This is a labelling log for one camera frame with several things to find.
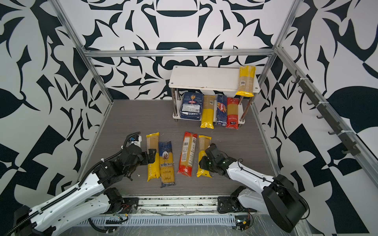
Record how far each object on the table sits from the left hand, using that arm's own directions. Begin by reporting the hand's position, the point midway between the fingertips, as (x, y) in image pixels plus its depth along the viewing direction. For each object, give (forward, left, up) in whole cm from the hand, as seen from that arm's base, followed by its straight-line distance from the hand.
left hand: (149, 148), depth 77 cm
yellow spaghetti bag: (+25, -34, -7) cm, 42 cm away
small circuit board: (-33, -45, -16) cm, 58 cm away
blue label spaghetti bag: (-3, -7, -13) cm, 15 cm away
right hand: (-3, -27, -13) cm, 30 cm away
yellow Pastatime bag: (-5, 0, -12) cm, 13 cm away
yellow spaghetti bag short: (+33, -54, +20) cm, 66 cm away
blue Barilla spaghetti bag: (+30, -44, -6) cm, 53 cm away
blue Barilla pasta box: (+32, -23, -3) cm, 40 cm away
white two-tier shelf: (+34, -33, +18) cm, 51 cm away
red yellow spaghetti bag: (+29, -51, -9) cm, 60 cm away
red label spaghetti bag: (+2, -20, -13) cm, 24 cm away
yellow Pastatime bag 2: (+10, -30, -13) cm, 34 cm away
